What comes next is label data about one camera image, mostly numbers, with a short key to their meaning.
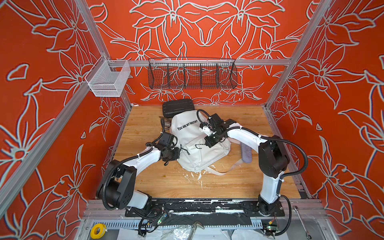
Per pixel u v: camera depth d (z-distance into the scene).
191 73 0.97
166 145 0.70
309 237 0.66
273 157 0.49
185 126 0.98
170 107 1.11
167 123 1.04
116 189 0.43
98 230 0.68
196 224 0.68
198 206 0.74
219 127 0.67
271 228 0.68
